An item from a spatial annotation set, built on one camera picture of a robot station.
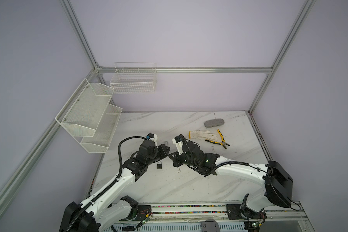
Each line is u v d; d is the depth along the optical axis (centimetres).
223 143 101
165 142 100
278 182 42
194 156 58
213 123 110
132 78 96
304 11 70
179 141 68
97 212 40
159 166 90
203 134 104
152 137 73
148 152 59
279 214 74
